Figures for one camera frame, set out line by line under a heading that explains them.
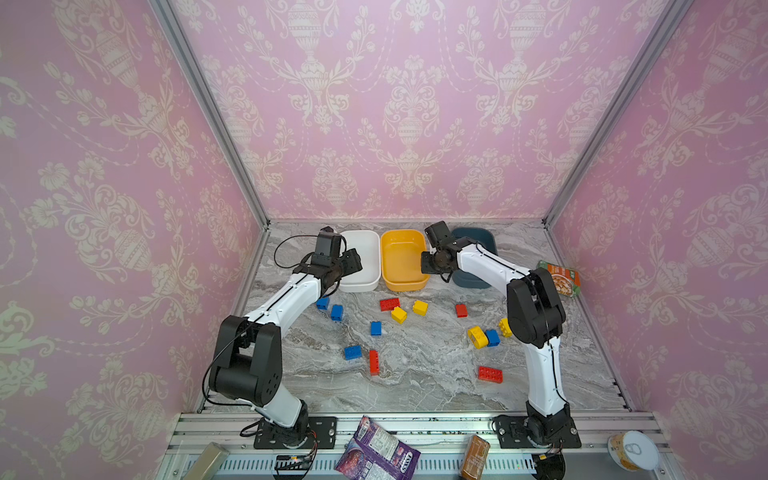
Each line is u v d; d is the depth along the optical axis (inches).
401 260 44.9
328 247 27.5
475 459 26.4
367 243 43.9
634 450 26.4
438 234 31.4
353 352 35.1
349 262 32.0
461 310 38.0
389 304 38.0
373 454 27.3
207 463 26.6
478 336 34.4
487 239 43.2
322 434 29.2
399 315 36.8
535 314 21.7
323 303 38.1
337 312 37.4
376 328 36.4
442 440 29.0
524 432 28.8
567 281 39.6
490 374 32.4
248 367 17.6
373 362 32.8
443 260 29.9
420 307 37.2
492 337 34.5
